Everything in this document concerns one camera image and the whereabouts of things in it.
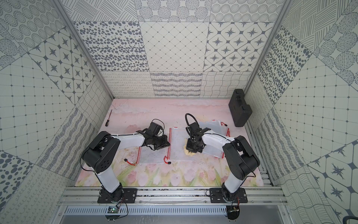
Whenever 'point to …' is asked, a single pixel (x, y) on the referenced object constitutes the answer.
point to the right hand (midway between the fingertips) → (189, 152)
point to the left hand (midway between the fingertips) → (174, 146)
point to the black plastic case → (241, 111)
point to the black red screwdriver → (108, 121)
